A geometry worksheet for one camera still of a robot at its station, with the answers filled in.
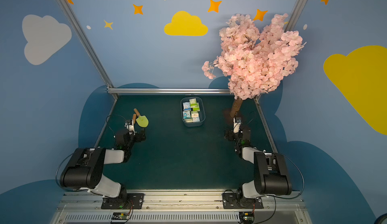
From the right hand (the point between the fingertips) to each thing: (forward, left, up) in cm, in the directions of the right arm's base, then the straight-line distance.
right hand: (235, 126), depth 95 cm
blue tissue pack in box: (+7, +26, -5) cm, 27 cm away
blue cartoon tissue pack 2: (+9, +33, -2) cm, 34 cm away
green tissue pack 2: (+6, +31, -3) cm, 32 cm away
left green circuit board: (-50, +59, -8) cm, 78 cm away
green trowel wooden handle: (+12, +70, -5) cm, 71 cm away
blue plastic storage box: (+13, +22, -4) cm, 26 cm away
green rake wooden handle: (+8, +71, -5) cm, 71 cm away
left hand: (-5, +63, 0) cm, 64 cm away
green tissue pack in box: (+17, +26, -5) cm, 31 cm away
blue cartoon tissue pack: (+17, +34, -3) cm, 38 cm away
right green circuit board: (-47, -3, -10) cm, 48 cm away
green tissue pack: (+10, +27, -2) cm, 29 cm away
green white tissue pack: (+21, +29, -2) cm, 35 cm away
